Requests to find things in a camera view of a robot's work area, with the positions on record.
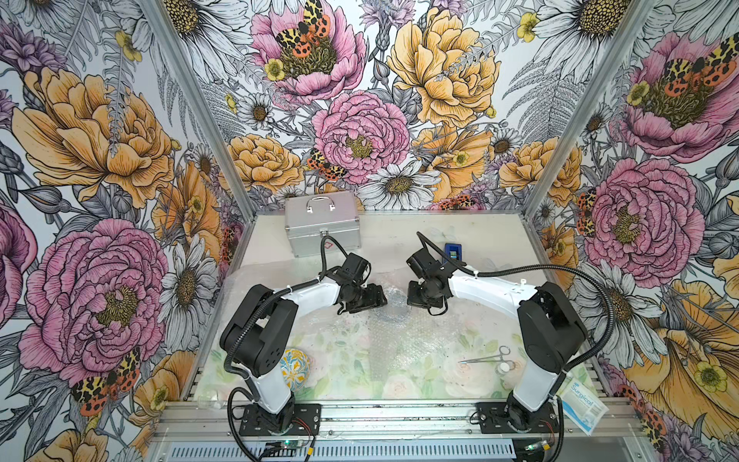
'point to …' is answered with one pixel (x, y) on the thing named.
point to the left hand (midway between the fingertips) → (375, 311)
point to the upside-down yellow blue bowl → (294, 366)
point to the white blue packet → (582, 405)
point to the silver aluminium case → (309, 218)
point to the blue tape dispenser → (454, 250)
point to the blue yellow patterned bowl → (396, 311)
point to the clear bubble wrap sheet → (457, 350)
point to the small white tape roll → (504, 367)
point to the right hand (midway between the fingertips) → (415, 308)
